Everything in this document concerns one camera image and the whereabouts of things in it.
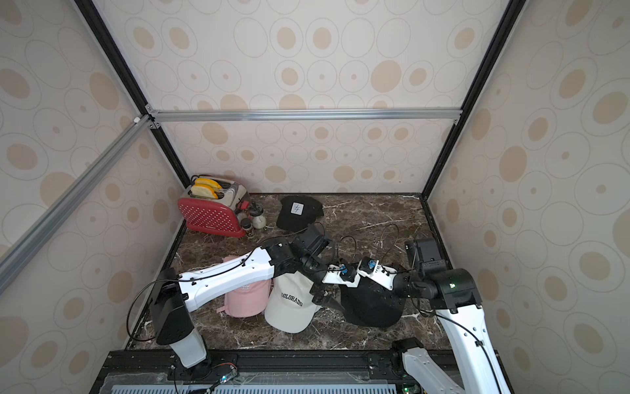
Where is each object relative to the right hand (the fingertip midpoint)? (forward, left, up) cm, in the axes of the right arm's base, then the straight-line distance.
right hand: (376, 285), depth 67 cm
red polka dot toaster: (+32, +59, -4) cm, 68 cm away
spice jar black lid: (+30, +48, -13) cm, 58 cm away
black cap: (-5, +1, -2) cm, 5 cm away
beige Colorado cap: (0, +26, -18) cm, 31 cm away
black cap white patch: (+41, +29, -18) cm, 54 cm away
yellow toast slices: (+37, +62, 0) cm, 72 cm away
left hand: (-2, +7, -1) cm, 7 cm away
